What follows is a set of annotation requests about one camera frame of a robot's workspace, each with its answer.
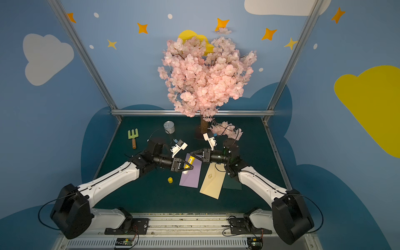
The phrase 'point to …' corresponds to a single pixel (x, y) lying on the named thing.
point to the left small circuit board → (124, 241)
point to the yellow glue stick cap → (170, 179)
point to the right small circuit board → (255, 242)
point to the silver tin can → (169, 127)
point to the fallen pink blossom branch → (227, 129)
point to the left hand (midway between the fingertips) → (192, 165)
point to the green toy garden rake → (133, 136)
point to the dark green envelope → (231, 183)
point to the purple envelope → (191, 179)
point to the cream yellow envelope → (213, 183)
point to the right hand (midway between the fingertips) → (193, 154)
